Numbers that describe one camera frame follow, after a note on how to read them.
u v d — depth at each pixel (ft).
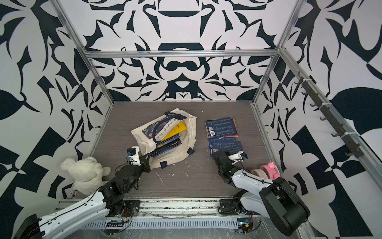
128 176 1.92
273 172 2.50
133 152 2.20
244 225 2.33
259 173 2.46
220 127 3.34
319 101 1.97
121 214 2.24
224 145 3.15
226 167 2.25
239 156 2.54
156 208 2.49
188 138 3.00
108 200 1.89
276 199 1.41
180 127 3.08
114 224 2.39
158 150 2.93
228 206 2.44
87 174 2.21
